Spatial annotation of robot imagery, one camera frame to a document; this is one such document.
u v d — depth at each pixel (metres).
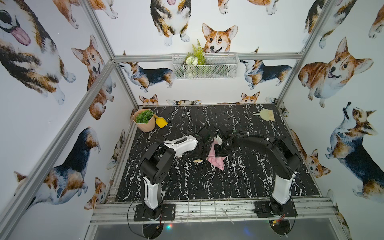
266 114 1.17
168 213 0.73
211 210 0.75
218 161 0.86
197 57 0.82
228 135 0.72
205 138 0.79
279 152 0.49
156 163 0.49
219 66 0.92
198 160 0.90
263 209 0.73
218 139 0.78
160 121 1.10
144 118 0.95
